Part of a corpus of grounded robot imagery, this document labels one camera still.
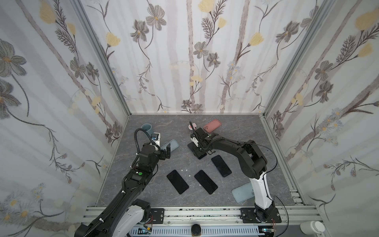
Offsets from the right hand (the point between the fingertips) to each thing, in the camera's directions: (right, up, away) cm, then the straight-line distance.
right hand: (195, 146), depth 96 cm
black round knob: (0, -32, -34) cm, 47 cm away
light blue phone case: (-15, 0, +5) cm, 16 cm away
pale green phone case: (+27, -25, -14) cm, 39 cm away
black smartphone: (-10, -21, -9) cm, 25 cm away
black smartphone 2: (+6, -20, -11) cm, 23 cm away
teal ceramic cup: (-34, +12, +8) cm, 37 cm away
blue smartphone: (0, -1, -8) cm, 8 cm away
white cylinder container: (+51, -32, -32) cm, 69 cm away
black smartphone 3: (+16, -12, -5) cm, 21 cm away
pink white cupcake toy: (0, +14, +14) cm, 20 cm away
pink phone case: (+14, +14, +18) cm, 27 cm away
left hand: (-20, +6, -17) cm, 27 cm away
